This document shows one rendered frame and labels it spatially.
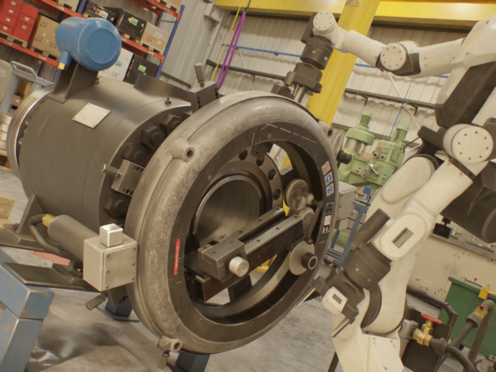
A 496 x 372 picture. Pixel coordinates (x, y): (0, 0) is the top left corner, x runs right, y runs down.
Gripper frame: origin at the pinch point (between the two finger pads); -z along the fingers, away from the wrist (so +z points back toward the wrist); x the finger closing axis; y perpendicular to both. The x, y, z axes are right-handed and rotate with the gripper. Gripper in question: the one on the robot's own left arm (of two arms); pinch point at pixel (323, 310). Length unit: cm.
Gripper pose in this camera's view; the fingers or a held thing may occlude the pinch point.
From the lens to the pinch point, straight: 148.4
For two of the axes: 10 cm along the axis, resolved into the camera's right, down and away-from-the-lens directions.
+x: -7.5, -6.6, 0.1
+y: -1.4, 1.4, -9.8
